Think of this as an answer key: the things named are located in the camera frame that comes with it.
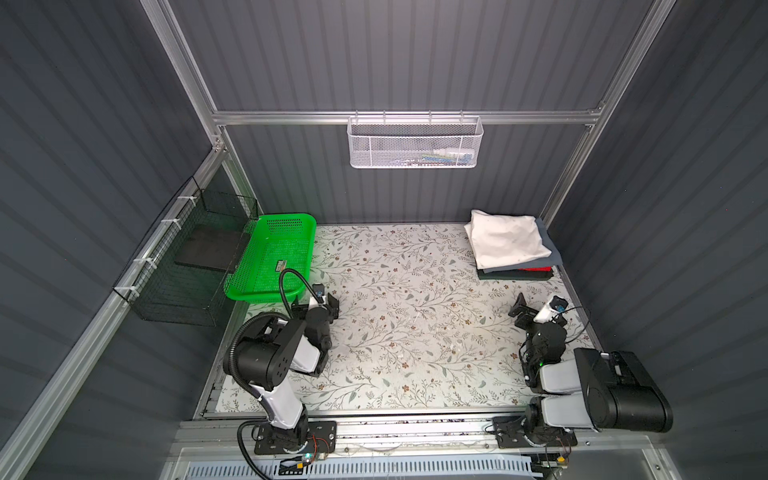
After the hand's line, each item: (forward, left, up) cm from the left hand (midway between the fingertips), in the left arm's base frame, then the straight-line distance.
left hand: (310, 297), depth 92 cm
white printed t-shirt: (+18, -67, +4) cm, 69 cm away
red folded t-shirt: (+7, -76, 0) cm, 76 cm away
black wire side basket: (-5, +27, +21) cm, 34 cm away
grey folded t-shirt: (+7, -79, +4) cm, 80 cm away
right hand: (-8, -69, +5) cm, 69 cm away
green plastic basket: (+30, +19, -6) cm, 36 cm away
